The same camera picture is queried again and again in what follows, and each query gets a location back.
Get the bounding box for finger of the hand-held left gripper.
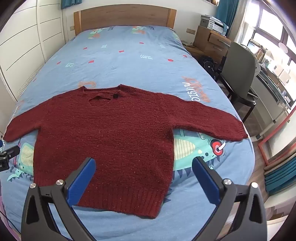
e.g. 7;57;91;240
0;146;20;161

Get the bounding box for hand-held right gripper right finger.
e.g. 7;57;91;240
192;156;267;241

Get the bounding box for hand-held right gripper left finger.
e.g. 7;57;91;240
20;157;99;241

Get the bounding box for dark red knit sweater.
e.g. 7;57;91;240
3;85;248;219

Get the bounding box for stack of blue cushions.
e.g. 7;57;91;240
264;158;296;193

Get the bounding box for white desk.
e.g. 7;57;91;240
251;62;296;139

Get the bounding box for grey chair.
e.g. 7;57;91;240
217;42;259;122

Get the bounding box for black backpack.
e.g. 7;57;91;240
199;56;223;81

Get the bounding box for white wardrobe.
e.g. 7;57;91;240
0;0;77;137

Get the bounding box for blue printed bed sheet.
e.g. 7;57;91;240
0;25;256;241

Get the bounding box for wooden nightstand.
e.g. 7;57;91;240
183;43;205;58

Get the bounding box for wooden drawer cabinet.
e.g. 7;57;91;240
193;25;232;65

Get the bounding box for grey printer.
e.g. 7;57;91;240
200;15;229;35

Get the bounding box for teal curtain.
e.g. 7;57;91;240
60;0;79;10
215;0;245;37

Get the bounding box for window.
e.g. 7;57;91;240
252;9;296;70

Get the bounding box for wooden headboard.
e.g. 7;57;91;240
73;8;177;37

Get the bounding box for red frame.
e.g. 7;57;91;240
258;116;296;163

